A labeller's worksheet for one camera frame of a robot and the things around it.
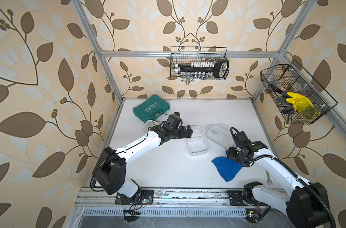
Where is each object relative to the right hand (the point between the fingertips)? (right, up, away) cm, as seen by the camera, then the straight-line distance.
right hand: (233, 158), depth 84 cm
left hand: (-29, +17, -1) cm, 33 cm away
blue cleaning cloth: (-3, -6, +1) cm, 7 cm away
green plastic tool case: (-54, +30, +25) cm, 66 cm away
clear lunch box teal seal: (-20, +6, +10) cm, 23 cm away
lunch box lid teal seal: (-3, +12, +18) cm, 21 cm away
